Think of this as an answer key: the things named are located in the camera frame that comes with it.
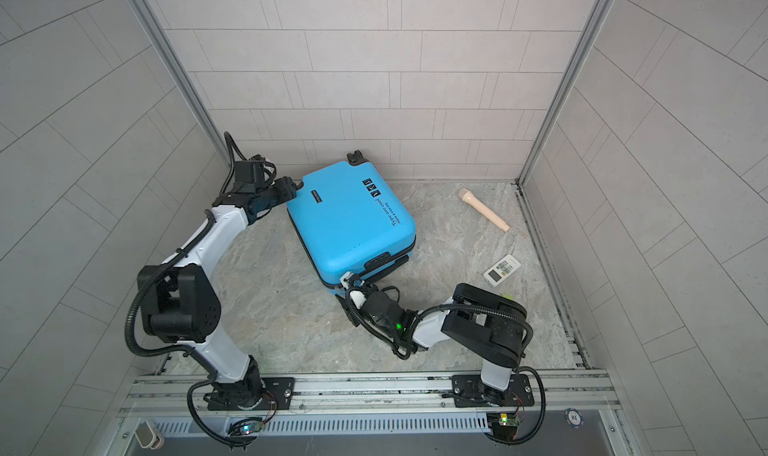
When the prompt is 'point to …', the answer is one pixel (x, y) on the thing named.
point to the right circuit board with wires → (503, 425)
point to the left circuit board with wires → (246, 426)
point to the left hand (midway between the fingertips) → (298, 183)
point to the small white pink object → (146, 436)
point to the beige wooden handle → (470, 197)
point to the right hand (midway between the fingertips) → (342, 293)
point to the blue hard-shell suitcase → (355, 216)
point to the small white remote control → (501, 270)
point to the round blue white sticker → (574, 418)
